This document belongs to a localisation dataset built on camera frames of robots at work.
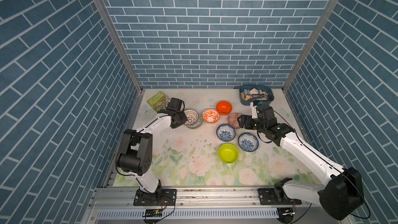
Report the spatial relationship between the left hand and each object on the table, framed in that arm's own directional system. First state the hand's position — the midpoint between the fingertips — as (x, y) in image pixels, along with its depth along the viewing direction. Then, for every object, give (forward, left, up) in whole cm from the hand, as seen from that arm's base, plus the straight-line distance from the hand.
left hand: (187, 119), depth 94 cm
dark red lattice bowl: (+3, -3, -1) cm, 4 cm away
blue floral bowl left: (-6, -24, -6) cm, 25 cm away
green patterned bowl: (+1, -7, -5) cm, 8 cm away
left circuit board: (-46, +13, -10) cm, 49 cm away
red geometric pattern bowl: (+2, -29, -4) cm, 29 cm away
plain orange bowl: (+13, -24, -4) cm, 27 cm away
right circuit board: (-47, -48, -8) cm, 68 cm away
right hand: (-6, -32, +10) cm, 34 cm away
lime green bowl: (-19, -24, -7) cm, 32 cm away
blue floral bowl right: (-12, -37, -5) cm, 39 cm away
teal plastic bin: (+33, -55, -3) cm, 64 cm away
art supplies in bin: (+26, -48, -4) cm, 55 cm away
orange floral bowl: (+6, -15, -5) cm, 17 cm away
